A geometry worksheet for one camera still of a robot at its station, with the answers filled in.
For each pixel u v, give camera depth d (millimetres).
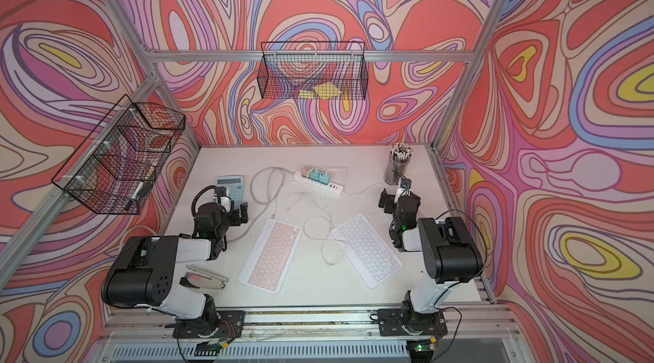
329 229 936
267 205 999
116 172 733
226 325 719
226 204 811
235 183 1046
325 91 908
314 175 1013
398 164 960
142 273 452
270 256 868
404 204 803
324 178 1010
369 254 863
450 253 472
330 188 1019
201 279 798
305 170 1032
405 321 665
